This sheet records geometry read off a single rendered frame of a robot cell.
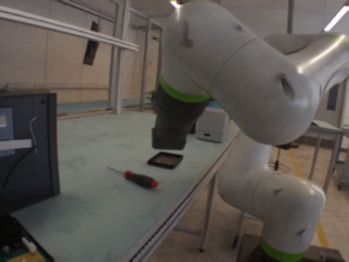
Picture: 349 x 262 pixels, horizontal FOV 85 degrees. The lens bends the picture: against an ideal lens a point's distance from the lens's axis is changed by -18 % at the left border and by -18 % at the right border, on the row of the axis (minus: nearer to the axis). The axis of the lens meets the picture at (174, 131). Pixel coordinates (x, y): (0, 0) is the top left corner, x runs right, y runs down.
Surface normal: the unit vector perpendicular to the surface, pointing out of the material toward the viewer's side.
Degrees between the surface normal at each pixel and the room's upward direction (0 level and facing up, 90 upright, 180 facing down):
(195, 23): 81
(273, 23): 90
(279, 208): 88
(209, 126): 90
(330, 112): 90
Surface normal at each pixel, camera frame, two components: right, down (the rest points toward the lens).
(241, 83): -0.63, 0.11
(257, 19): -0.39, 0.15
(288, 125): -0.07, 0.58
